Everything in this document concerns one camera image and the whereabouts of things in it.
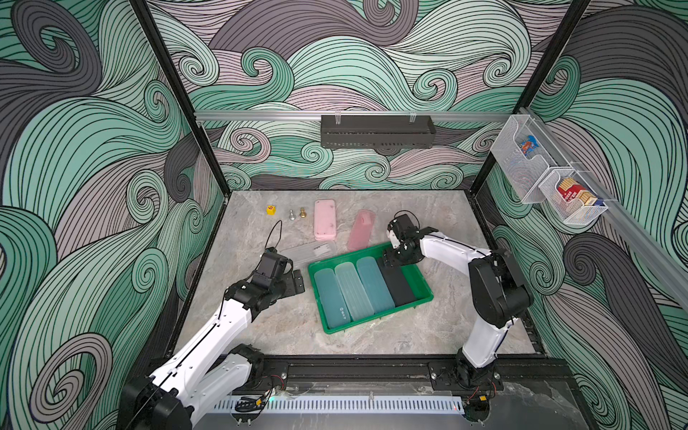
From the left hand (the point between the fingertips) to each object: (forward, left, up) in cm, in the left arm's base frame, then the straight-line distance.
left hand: (290, 280), depth 81 cm
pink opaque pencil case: (+29, -9, -6) cm, 31 cm away
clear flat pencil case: (+17, -4, -11) cm, 20 cm away
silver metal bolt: (+33, +5, -9) cm, 35 cm away
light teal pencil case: (+3, -28, -9) cm, 29 cm away
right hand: (+12, -36, -8) cm, 39 cm away
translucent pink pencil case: (+28, -25, -10) cm, 38 cm away
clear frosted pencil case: (+1, -20, -10) cm, 23 cm away
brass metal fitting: (+35, 0, -9) cm, 36 cm away
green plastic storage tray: (+6, -41, -7) cm, 42 cm away
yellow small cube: (+36, +13, -8) cm, 39 cm away
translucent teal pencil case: (-2, -13, -10) cm, 16 cm away
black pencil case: (+3, -36, -9) cm, 37 cm away
